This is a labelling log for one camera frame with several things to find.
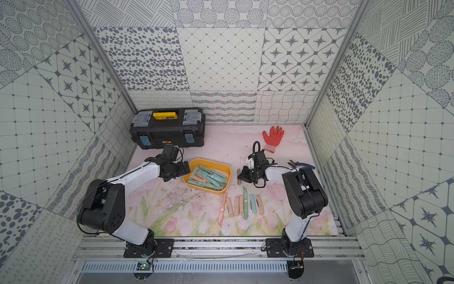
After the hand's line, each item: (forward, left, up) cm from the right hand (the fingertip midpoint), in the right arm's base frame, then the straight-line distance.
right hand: (240, 179), depth 94 cm
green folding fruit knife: (-13, -3, -1) cm, 13 cm away
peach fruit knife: (-12, -10, -2) cm, 16 cm away
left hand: (+1, +28, +5) cm, 29 cm away
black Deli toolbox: (+21, +47, +17) cm, 54 cm away
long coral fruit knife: (-19, +9, -2) cm, 21 cm away
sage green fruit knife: (-2, +1, 0) cm, 2 cm away
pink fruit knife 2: (-14, -1, -1) cm, 14 cm away
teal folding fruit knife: (-13, -7, -1) cm, 15 cm away
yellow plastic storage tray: (+8, +24, +4) cm, 26 cm away
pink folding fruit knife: (-15, +5, -2) cm, 16 cm away
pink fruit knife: (-14, +2, -1) cm, 14 cm away
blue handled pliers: (+10, -32, -1) cm, 33 cm away
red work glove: (+30, -22, -2) cm, 37 cm away
